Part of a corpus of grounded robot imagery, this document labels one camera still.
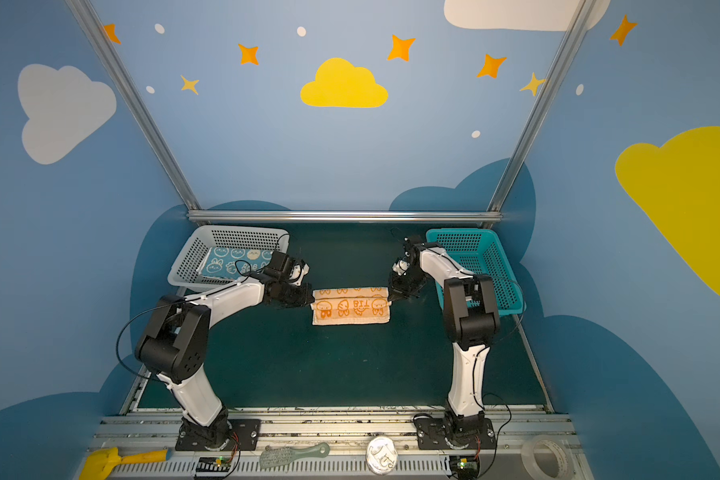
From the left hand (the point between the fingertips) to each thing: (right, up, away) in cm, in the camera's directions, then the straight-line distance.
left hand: (312, 296), depth 95 cm
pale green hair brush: (-5, -35, -25) cm, 43 cm away
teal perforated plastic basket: (+60, +15, +16) cm, 64 cm away
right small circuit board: (+42, -39, -22) cm, 62 cm away
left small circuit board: (-21, -39, -22) cm, 49 cm away
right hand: (+26, 0, +1) cm, 26 cm away
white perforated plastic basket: (-42, +20, +13) cm, 48 cm away
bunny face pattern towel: (-30, +11, +9) cm, 34 cm away
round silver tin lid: (+21, -33, -28) cm, 48 cm away
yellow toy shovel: (-46, -36, -25) cm, 63 cm away
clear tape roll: (+56, -36, -28) cm, 72 cm away
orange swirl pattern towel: (+13, -3, 0) cm, 13 cm away
